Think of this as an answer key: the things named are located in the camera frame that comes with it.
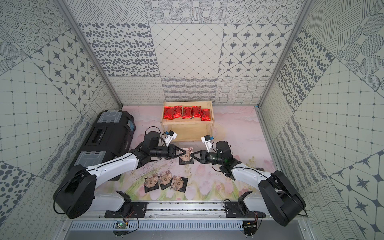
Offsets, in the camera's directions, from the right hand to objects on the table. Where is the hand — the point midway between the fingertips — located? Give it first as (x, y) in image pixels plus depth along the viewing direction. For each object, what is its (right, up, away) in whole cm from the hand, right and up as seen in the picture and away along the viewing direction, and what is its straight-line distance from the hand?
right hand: (191, 156), depth 79 cm
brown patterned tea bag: (-23, -16, +3) cm, 28 cm away
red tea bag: (+8, +23, +5) cm, 25 cm away
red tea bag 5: (-14, +24, +7) cm, 29 cm away
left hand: (-3, +4, -2) cm, 5 cm away
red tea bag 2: (+3, +25, +7) cm, 26 cm away
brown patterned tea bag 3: (-7, -16, +3) cm, 17 cm away
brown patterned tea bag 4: (-3, -1, -1) cm, 3 cm away
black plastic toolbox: (-45, +11, +3) cm, 47 cm away
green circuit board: (-34, -31, -8) cm, 47 cm away
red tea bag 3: (-3, +24, +7) cm, 25 cm away
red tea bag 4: (-8, +25, +7) cm, 27 cm away
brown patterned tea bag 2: (-15, -14, +5) cm, 21 cm away
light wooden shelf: (-1, +20, +5) cm, 20 cm away
